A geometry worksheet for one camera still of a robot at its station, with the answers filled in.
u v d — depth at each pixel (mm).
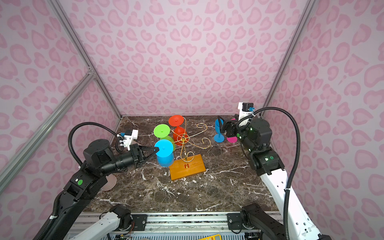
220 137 1062
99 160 446
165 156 584
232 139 1062
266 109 496
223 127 571
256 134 446
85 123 498
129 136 560
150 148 571
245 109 519
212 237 679
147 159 544
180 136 681
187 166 911
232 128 553
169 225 731
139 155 516
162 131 676
